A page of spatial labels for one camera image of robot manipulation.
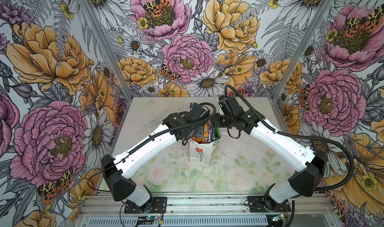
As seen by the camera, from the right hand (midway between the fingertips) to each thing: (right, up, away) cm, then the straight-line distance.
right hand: (215, 124), depth 77 cm
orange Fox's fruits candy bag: (-5, -4, -1) cm, 6 cm away
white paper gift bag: (-7, -14, -2) cm, 16 cm away
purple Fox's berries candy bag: (-2, -3, +1) cm, 3 cm away
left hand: (-10, -4, -3) cm, 11 cm away
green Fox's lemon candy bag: (+1, -6, +3) cm, 7 cm away
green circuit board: (+29, -43, -5) cm, 52 cm away
